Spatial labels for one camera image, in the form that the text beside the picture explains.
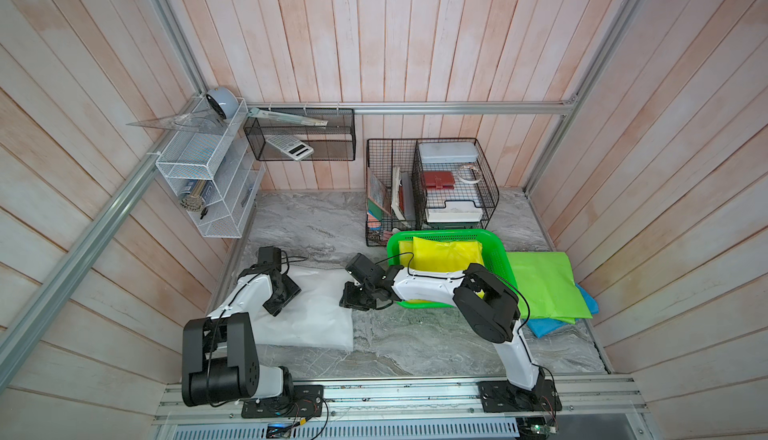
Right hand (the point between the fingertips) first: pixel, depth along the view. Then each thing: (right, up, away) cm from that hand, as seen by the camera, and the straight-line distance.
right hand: (340, 304), depth 89 cm
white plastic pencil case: (+36, +49, +12) cm, 62 cm away
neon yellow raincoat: (+27, +14, +4) cm, 31 cm away
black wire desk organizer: (+18, +34, +12) cm, 40 cm away
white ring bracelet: (+42, +41, +8) cm, 59 cm away
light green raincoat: (+62, +6, -2) cm, 62 cm away
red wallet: (+31, +39, +4) cm, 50 cm away
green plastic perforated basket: (+48, +14, +3) cm, 51 cm away
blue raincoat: (+75, +1, -2) cm, 75 cm away
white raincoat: (-7, -3, -5) cm, 9 cm away
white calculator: (-18, +50, +9) cm, 54 cm away
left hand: (-15, +2, +1) cm, 15 cm away
